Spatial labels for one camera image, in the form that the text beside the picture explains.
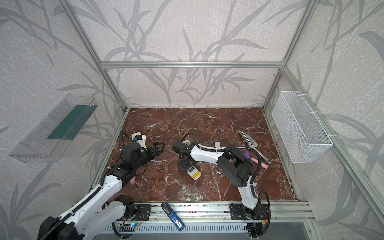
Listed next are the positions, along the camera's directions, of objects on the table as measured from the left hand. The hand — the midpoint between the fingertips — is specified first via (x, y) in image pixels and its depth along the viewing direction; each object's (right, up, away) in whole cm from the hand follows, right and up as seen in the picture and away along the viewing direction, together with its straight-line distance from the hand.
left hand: (163, 142), depth 81 cm
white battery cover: (+32, -4, +18) cm, 37 cm away
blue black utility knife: (+11, -36, -13) cm, 40 cm away
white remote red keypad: (+17, -19, +5) cm, 26 cm away
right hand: (+13, -12, +11) cm, 21 cm away
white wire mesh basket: (+64, +6, -19) cm, 67 cm away
